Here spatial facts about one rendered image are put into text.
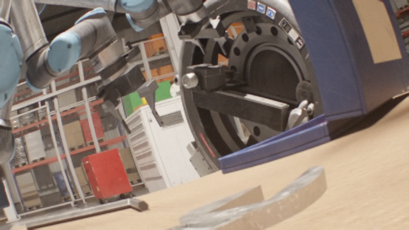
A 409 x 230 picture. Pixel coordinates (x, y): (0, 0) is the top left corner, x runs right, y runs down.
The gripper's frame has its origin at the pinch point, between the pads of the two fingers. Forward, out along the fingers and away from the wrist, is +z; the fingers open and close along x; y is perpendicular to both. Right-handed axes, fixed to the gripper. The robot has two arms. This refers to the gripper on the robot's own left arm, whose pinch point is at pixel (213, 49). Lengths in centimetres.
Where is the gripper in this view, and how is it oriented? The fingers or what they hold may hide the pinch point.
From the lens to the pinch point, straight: 132.7
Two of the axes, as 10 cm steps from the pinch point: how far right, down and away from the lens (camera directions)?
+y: 3.4, -8.2, 4.7
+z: 3.4, 5.7, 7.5
